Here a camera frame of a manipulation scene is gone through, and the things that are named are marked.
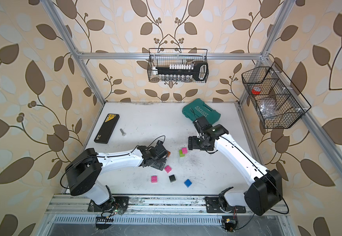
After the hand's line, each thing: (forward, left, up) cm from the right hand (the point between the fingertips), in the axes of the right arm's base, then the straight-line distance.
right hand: (195, 146), depth 80 cm
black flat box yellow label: (+22, +60, -12) cm, 65 cm away
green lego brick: (+1, +8, -11) cm, 14 cm away
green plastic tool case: (+37, -6, -10) cm, 39 cm away
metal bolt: (+19, +48, -13) cm, 53 cm away
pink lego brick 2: (+2, +6, -10) cm, 11 cm away
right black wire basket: (+12, -42, +19) cm, 48 cm away
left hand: (-2, +23, -11) cm, 26 cm away
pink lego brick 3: (-13, +24, -13) cm, 30 cm away
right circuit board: (-33, -14, -17) cm, 40 cm away
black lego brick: (-13, +14, -13) cm, 23 cm away
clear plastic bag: (+11, -36, +18) cm, 42 cm away
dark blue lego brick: (-15, +5, -14) cm, 21 cm away
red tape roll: (+23, -35, +19) cm, 46 cm away
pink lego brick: (-7, +16, -14) cm, 22 cm away
